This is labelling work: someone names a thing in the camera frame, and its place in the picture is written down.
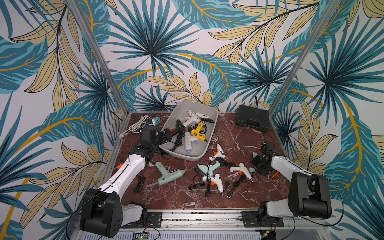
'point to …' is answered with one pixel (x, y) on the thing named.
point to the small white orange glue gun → (202, 116)
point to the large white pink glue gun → (194, 118)
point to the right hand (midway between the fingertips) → (254, 165)
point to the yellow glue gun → (197, 133)
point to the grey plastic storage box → (191, 124)
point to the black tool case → (255, 118)
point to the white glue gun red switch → (220, 154)
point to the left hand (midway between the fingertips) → (163, 134)
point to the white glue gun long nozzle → (241, 169)
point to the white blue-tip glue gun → (188, 140)
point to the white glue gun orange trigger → (215, 180)
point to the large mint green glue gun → (167, 175)
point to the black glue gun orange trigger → (180, 128)
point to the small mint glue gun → (208, 171)
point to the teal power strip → (157, 120)
